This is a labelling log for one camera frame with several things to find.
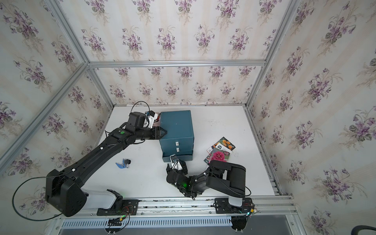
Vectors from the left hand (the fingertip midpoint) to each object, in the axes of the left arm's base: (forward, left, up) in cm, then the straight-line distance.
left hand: (165, 134), depth 79 cm
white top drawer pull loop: (-5, -6, -1) cm, 8 cm away
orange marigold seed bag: (+6, -38, -19) cm, 43 cm away
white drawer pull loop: (-5, -7, -8) cm, 12 cm away
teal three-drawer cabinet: (-3, -8, -1) cm, 8 cm away
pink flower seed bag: (-5, -26, -19) cm, 32 cm away
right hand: (-10, -4, -17) cm, 20 cm away
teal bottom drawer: (-7, -11, -15) cm, 20 cm away
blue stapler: (-9, +25, -18) cm, 32 cm away
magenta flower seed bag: (-4, -33, -18) cm, 37 cm away
